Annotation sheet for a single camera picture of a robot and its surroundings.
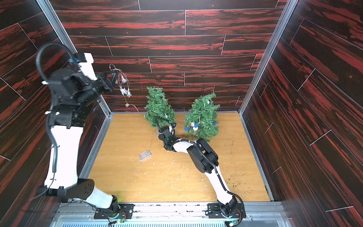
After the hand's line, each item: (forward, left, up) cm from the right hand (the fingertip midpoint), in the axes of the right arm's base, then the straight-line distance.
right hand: (166, 132), depth 104 cm
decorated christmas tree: (-8, -24, +23) cm, 34 cm away
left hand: (-11, +14, +54) cm, 56 cm away
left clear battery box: (-19, +13, -1) cm, 23 cm away
